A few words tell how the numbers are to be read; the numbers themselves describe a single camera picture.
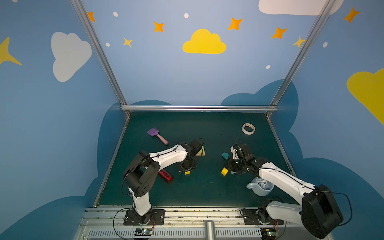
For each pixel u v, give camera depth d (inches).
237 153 27.8
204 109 49.6
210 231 27.0
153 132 42.4
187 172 34.0
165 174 33.2
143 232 27.7
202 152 30.2
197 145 29.3
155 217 29.4
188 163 30.5
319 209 16.2
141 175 18.5
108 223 29.2
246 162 25.6
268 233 28.2
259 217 28.6
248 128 44.3
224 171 34.7
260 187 30.2
